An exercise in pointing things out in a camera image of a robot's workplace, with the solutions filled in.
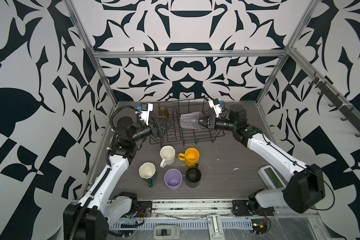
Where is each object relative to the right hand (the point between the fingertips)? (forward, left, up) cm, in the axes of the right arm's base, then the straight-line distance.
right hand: (197, 121), depth 71 cm
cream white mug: (-5, +16, -24) cm, 29 cm away
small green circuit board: (-38, -28, -31) cm, 57 cm away
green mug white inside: (-15, +26, -21) cm, 37 cm away
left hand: (-2, +12, +5) cm, 14 cm away
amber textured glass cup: (+26, +20, -22) cm, 39 cm away
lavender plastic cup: (-18, +13, -27) cm, 35 cm away
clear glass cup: (+1, +2, -1) cm, 3 cm away
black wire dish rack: (+8, +11, -26) cm, 29 cm away
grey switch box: (-41, +15, -26) cm, 51 cm away
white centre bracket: (-39, -7, -28) cm, 49 cm away
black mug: (-16, +2, -29) cm, 33 cm away
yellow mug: (-5, +3, -29) cm, 30 cm away
